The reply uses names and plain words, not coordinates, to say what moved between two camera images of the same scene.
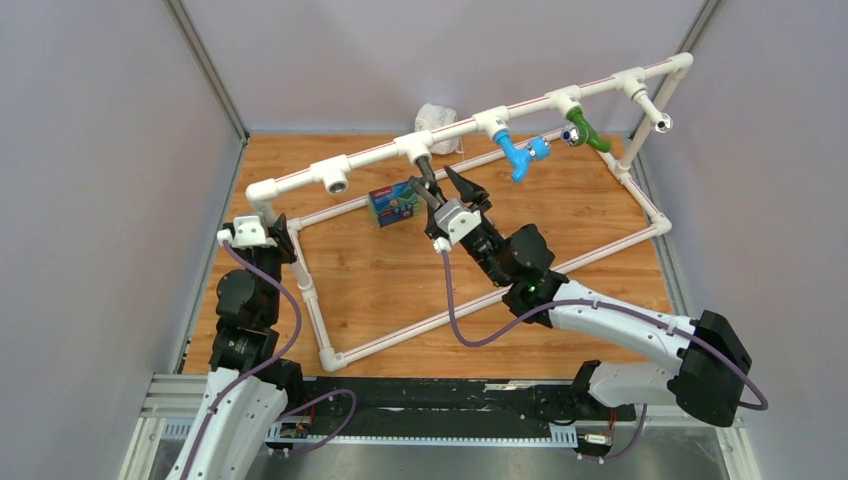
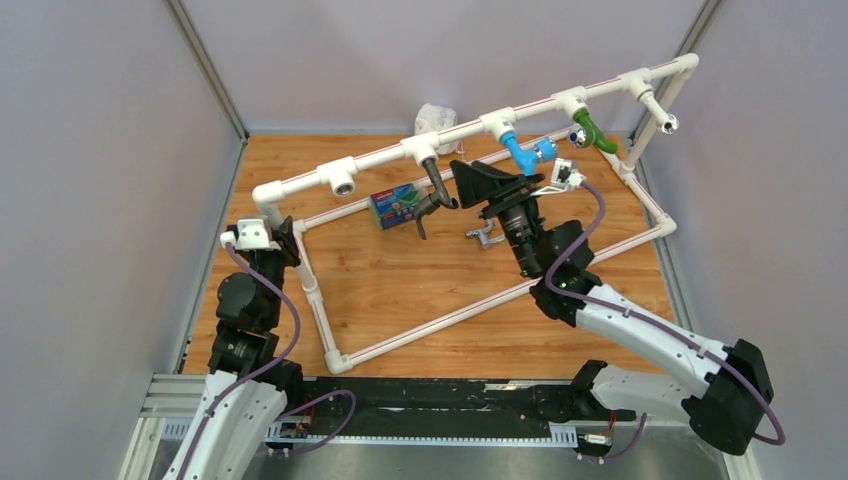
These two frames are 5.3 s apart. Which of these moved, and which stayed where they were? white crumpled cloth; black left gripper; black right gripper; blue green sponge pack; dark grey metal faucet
Moved: dark grey metal faucet; black right gripper
Stayed: blue green sponge pack; black left gripper; white crumpled cloth
